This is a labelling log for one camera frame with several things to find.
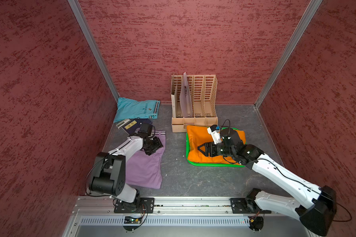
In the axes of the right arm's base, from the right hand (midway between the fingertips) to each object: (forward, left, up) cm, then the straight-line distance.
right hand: (201, 150), depth 75 cm
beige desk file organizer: (+54, -7, -5) cm, 55 cm away
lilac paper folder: (+49, +7, -14) cm, 51 cm away
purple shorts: (-4, +33, -16) cm, 37 cm away
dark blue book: (+29, +47, -17) cm, 58 cm away
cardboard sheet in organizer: (+30, +14, +9) cm, 34 cm away
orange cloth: (+15, 0, -9) cm, 17 cm away
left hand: (+8, +24, -14) cm, 29 cm away
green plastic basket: (-3, +4, -10) cm, 11 cm away
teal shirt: (+44, +53, -14) cm, 70 cm away
